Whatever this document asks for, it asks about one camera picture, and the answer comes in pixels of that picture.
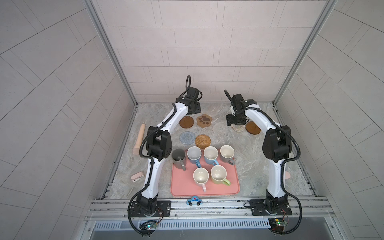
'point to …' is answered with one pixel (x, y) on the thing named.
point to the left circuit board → (148, 225)
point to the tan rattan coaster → (202, 141)
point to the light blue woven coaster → (187, 138)
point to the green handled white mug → (218, 175)
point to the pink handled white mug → (201, 176)
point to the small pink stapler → (137, 176)
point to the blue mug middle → (210, 153)
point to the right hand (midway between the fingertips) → (230, 122)
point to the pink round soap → (287, 175)
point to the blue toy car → (194, 200)
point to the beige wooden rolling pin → (136, 149)
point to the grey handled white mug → (227, 152)
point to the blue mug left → (194, 154)
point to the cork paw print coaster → (204, 120)
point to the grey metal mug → (178, 157)
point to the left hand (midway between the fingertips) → (199, 106)
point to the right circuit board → (277, 225)
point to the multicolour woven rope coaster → (238, 128)
